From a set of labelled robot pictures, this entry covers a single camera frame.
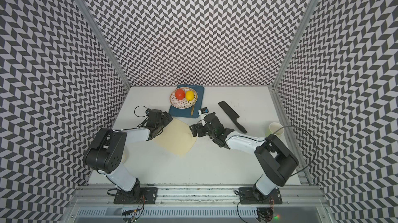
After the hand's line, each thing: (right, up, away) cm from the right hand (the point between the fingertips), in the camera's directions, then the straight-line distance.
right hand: (196, 128), depth 87 cm
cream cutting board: (-12, -7, +4) cm, 15 cm away
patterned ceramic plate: (-11, +13, +21) cm, 27 cm away
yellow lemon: (-6, +19, +20) cm, 29 cm away
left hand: (-19, +3, +11) cm, 23 cm away
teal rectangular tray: (-15, +8, +18) cm, 24 cm away
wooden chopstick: (-4, +9, +18) cm, 20 cm away
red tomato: (-13, +20, +22) cm, 32 cm away
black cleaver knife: (+24, +6, +17) cm, 29 cm away
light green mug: (+43, +1, -1) cm, 43 cm away
